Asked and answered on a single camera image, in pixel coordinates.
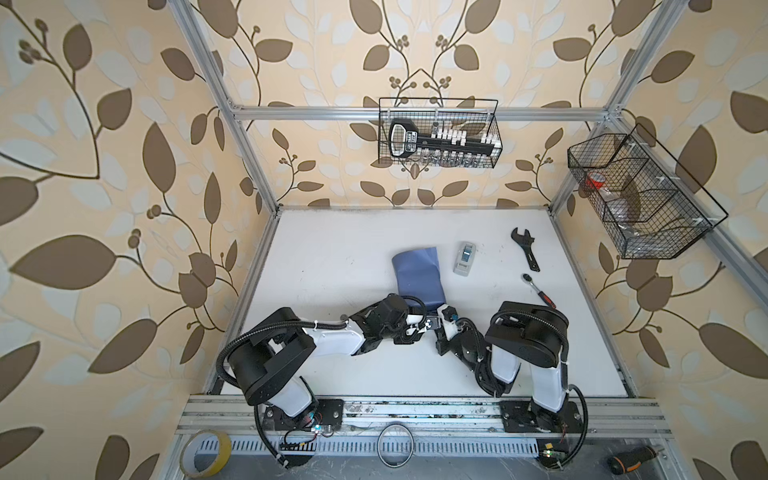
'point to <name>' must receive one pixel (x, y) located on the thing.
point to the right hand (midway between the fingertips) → (432, 322)
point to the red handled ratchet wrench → (527, 278)
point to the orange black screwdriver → (629, 460)
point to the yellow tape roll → (189, 450)
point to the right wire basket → (652, 207)
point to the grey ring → (412, 449)
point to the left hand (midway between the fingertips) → (424, 315)
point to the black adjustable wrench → (526, 241)
